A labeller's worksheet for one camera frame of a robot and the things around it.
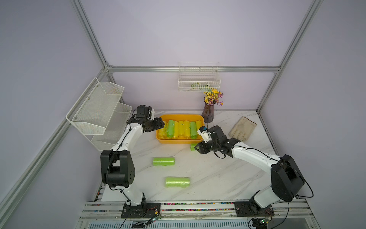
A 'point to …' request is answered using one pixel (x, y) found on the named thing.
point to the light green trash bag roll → (177, 181)
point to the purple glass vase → (208, 112)
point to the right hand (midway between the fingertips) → (199, 148)
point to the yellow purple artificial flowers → (212, 97)
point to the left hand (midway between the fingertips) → (159, 126)
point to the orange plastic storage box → (191, 117)
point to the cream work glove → (244, 129)
